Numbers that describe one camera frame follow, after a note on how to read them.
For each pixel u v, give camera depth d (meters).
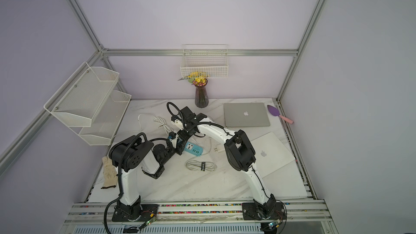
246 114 1.11
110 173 0.86
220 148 0.93
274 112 1.16
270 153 0.93
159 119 1.07
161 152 0.75
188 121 0.73
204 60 0.95
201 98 1.11
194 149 0.91
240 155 0.55
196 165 0.86
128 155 0.52
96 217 0.73
